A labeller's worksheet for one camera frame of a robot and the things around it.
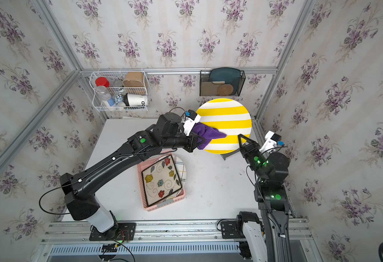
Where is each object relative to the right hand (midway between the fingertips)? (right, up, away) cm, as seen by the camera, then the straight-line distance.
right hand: (239, 134), depth 62 cm
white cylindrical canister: (-50, +20, +31) cm, 62 cm away
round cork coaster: (+2, +27, +36) cm, 45 cm away
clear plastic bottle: (-68, +21, +29) cm, 77 cm away
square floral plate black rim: (-35, -25, +23) cm, 48 cm away
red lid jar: (-70, +30, +29) cm, 81 cm away
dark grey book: (+3, -13, +34) cm, 36 cm away
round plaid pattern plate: (-24, -18, +22) cm, 37 cm away
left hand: (-11, -4, +1) cm, 12 cm away
